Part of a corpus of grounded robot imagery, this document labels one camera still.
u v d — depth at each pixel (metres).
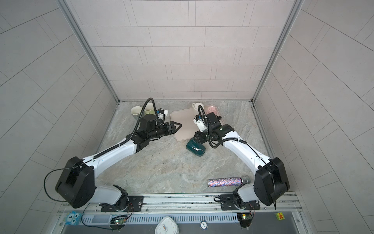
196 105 1.05
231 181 0.74
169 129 0.69
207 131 0.63
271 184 0.44
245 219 0.68
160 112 0.72
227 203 0.71
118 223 0.64
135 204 0.71
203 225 0.65
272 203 0.44
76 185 0.40
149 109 1.00
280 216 0.67
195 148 0.84
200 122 0.73
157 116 0.72
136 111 1.00
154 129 0.65
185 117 1.15
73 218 0.65
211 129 0.62
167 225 0.63
